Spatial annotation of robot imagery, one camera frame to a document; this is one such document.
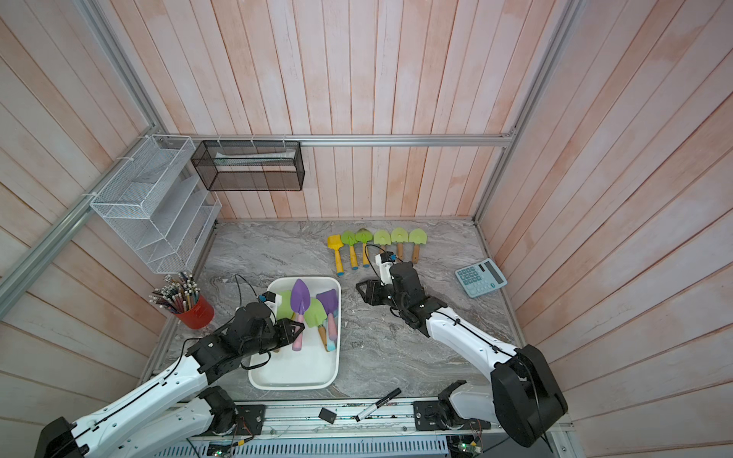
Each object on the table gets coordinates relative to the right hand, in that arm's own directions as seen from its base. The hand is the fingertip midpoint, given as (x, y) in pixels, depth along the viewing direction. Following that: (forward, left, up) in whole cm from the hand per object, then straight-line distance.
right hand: (362, 284), depth 83 cm
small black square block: (-32, +9, -15) cm, 36 cm away
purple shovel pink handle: (+1, +11, -12) cm, 17 cm away
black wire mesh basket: (+46, +44, +10) cm, 64 cm away
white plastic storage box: (-20, +15, -14) cm, 29 cm away
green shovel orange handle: (+30, 0, -12) cm, 33 cm away
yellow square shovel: (+27, +12, -13) cm, 32 cm away
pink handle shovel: (-5, +18, -3) cm, 19 cm away
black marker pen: (-28, -7, -14) cm, 32 cm away
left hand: (-14, +16, -3) cm, 22 cm away
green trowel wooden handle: (-5, +16, -12) cm, 20 cm away
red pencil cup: (-8, +49, -7) cm, 51 cm away
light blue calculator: (+12, -42, -14) cm, 46 cm away
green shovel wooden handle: (+31, -7, -14) cm, 35 cm away
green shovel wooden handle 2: (+32, -15, -14) cm, 38 cm away
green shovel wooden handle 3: (+32, -22, -15) cm, 42 cm away
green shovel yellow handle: (+29, +6, -12) cm, 32 cm away
